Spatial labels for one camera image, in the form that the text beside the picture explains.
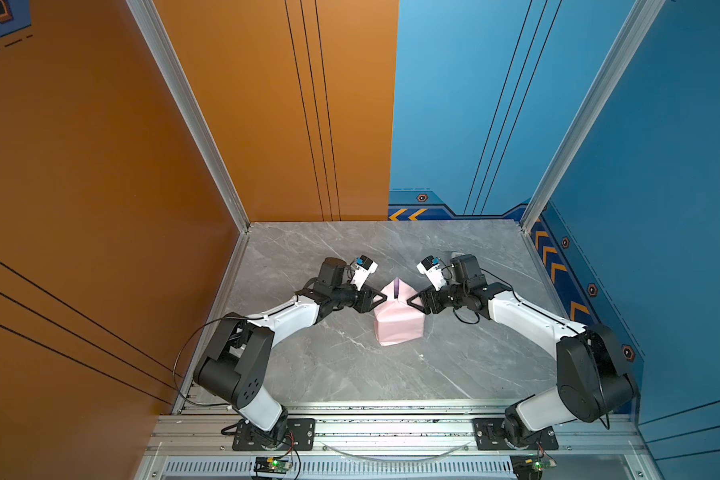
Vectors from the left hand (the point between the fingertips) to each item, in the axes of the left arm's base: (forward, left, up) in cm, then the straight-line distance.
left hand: (382, 294), depth 86 cm
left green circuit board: (-40, +26, -13) cm, 50 cm away
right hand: (-1, -9, -1) cm, 9 cm away
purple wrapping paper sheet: (-8, -4, 0) cm, 9 cm away
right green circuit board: (-39, -35, -12) cm, 54 cm away
